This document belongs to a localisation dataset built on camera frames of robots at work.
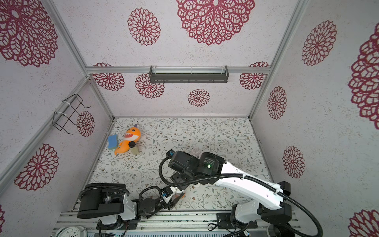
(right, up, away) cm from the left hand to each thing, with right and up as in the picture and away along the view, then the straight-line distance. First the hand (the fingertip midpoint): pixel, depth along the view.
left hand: (180, 189), depth 78 cm
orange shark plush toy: (-34, +29, +21) cm, 49 cm away
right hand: (+1, +13, -14) cm, 19 cm away
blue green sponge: (-50, +23, +26) cm, 61 cm away
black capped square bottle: (-30, +18, +17) cm, 40 cm away
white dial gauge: (-50, -16, -10) cm, 53 cm away
